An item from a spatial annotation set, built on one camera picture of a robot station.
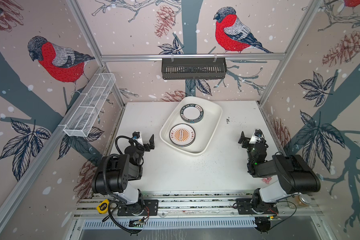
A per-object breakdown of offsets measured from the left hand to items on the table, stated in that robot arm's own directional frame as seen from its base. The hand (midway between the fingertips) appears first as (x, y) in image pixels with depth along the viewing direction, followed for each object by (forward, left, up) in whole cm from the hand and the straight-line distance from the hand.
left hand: (145, 134), depth 88 cm
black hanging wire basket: (+44, -31, +17) cm, 56 cm away
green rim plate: (+25, -30, -10) cm, 40 cm away
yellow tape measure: (-36, +17, -11) cm, 41 cm away
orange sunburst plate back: (+6, -22, -11) cm, 26 cm away
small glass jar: (-35, -78, -2) cm, 86 cm away
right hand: (0, -65, -1) cm, 65 cm away
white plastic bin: (+9, -39, -9) cm, 41 cm away
